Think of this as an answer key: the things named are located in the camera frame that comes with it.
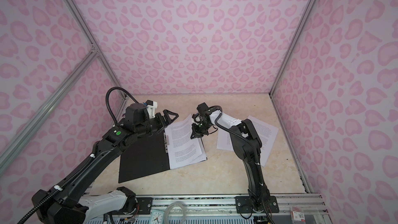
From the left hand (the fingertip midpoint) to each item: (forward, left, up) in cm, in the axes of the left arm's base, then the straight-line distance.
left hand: (174, 116), depth 71 cm
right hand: (+3, -6, -22) cm, 23 cm away
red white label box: (-36, -54, -27) cm, 70 cm away
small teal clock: (-36, +9, -27) cm, 45 cm away
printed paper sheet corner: (-2, +1, -29) cm, 29 cm away
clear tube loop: (-33, +4, -25) cm, 41 cm away
